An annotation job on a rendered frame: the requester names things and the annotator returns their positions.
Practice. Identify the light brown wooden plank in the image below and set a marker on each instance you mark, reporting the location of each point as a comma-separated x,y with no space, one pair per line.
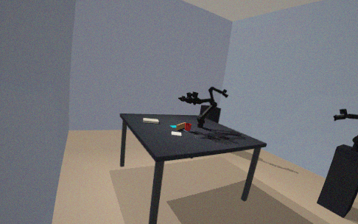
180,126

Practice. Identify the cream flat bar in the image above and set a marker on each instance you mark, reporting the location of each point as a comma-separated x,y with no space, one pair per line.
155,121

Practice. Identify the red cup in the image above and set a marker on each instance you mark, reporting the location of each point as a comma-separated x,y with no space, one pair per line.
188,127

